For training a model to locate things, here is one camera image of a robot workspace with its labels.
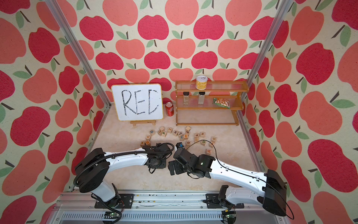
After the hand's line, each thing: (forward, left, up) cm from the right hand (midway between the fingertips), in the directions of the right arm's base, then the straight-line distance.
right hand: (175, 168), depth 75 cm
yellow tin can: (+48, -12, +22) cm, 54 cm away
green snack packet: (+45, -28, +9) cm, 54 cm away
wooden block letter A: (+16, -20, -9) cm, 27 cm away
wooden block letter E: (+26, -5, -9) cm, 28 cm away
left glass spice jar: (+45, -3, +10) cm, 46 cm away
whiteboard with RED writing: (+42, +31, +8) cm, 53 cm away
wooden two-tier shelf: (+51, -22, -11) cm, 57 cm away
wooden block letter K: (+18, +25, -9) cm, 32 cm away
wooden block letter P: (+27, +12, -10) cm, 31 cm away
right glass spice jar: (+47, -13, +11) cm, 50 cm away
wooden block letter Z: (+30, +8, -9) cm, 32 cm away
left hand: (+2, +8, -10) cm, 13 cm away
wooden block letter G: (+21, -6, -9) cm, 24 cm away
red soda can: (+46, +10, -2) cm, 47 cm away
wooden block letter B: (+19, +22, -9) cm, 30 cm away
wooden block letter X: (+29, +4, -9) cm, 30 cm away
